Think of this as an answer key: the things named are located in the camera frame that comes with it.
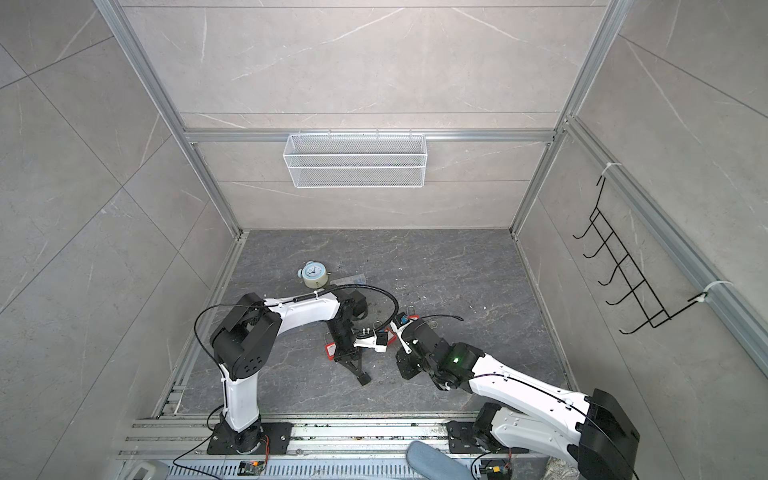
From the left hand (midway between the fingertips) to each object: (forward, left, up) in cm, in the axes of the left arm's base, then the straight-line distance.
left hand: (357, 364), depth 84 cm
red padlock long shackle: (+5, +8, 0) cm, 9 cm away
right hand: (+1, -12, +7) cm, 14 cm away
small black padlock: (+3, -7, +11) cm, 14 cm away
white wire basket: (+60, 0, +28) cm, 66 cm away
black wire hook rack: (+3, -66, +30) cm, 72 cm away
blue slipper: (-24, -19, +2) cm, 31 cm away
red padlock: (+1, -10, +17) cm, 20 cm away
